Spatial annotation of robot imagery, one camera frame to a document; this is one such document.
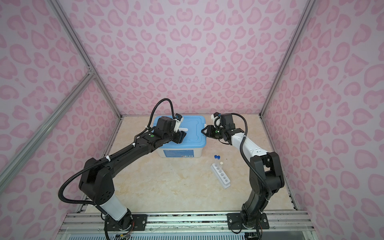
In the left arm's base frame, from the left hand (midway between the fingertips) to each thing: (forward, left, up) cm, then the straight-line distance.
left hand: (182, 128), depth 85 cm
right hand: (0, -13, -3) cm, 13 cm away
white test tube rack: (-22, -21, -16) cm, 35 cm away
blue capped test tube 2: (-16, -19, -6) cm, 26 cm away
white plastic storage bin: (-8, +2, -13) cm, 15 cm away
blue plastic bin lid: (-2, -8, -3) cm, 9 cm away
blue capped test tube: (-15, -18, -6) cm, 24 cm away
